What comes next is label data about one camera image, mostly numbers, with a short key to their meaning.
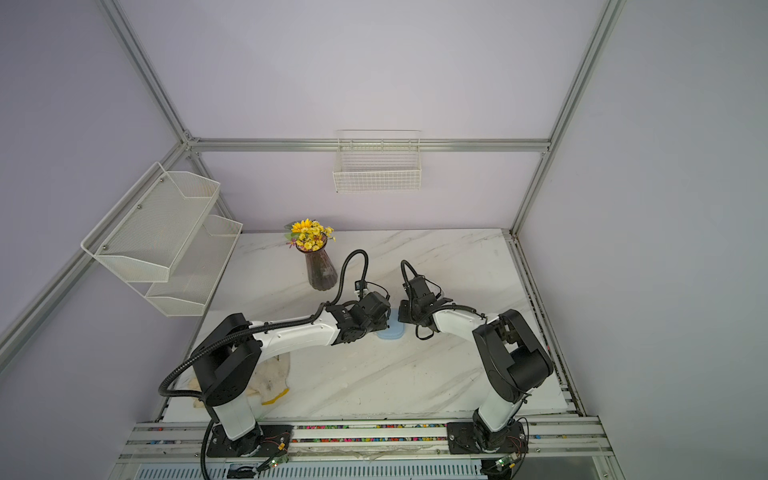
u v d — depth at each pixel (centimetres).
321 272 97
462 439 73
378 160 94
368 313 68
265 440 73
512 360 47
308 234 86
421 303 73
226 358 47
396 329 89
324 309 65
